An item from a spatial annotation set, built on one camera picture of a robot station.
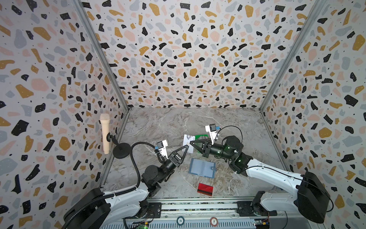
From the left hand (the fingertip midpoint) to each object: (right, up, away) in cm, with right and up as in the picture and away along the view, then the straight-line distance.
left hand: (191, 148), depth 66 cm
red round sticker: (+11, -37, +6) cm, 40 cm away
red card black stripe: (+8, -26, +16) cm, 32 cm away
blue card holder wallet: (+7, -16, +22) cm, 28 cm away
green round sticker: (-5, -37, +6) cm, 38 cm away
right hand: (+1, +2, +1) cm, 3 cm away
